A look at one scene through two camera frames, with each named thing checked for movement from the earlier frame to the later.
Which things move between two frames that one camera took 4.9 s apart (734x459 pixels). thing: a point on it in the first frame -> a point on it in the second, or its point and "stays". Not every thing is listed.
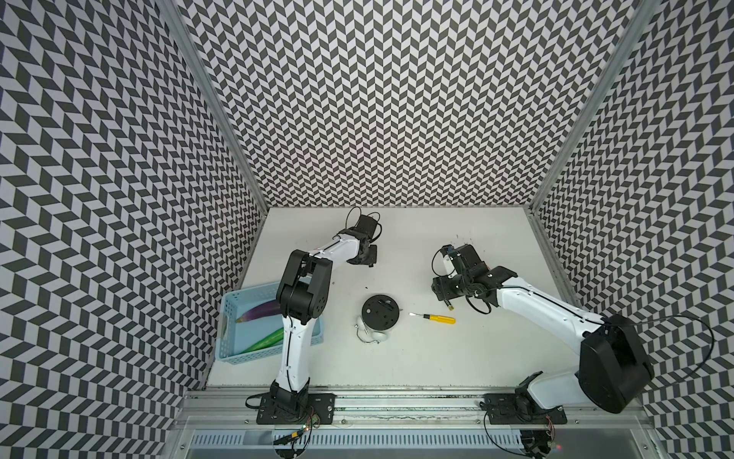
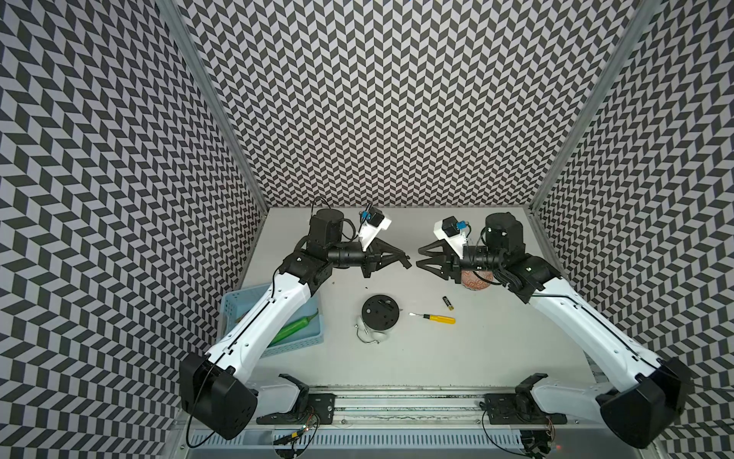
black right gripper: (442, 288) -> (451, 265)
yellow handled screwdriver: (435, 317) stays
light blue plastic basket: (234, 337) stays
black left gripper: (372, 258) -> (375, 260)
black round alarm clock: (378, 314) stays
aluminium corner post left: (175, 12) stays
